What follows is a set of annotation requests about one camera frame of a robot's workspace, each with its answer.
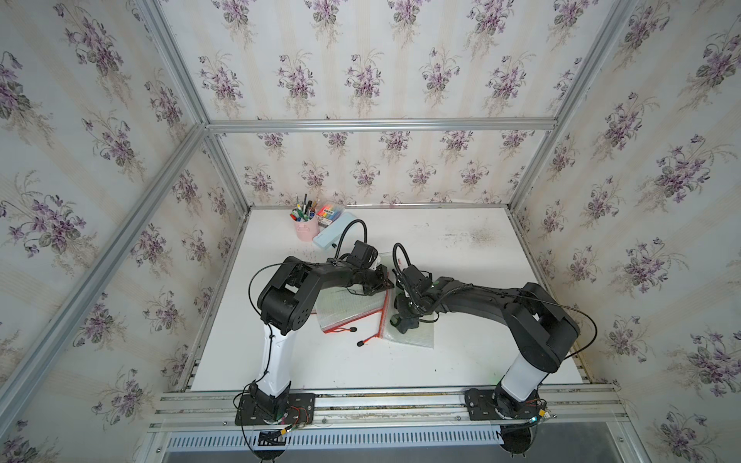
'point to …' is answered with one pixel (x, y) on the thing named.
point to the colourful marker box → (328, 213)
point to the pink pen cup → (306, 223)
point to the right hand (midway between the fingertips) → (409, 313)
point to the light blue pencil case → (330, 235)
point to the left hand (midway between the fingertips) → (395, 285)
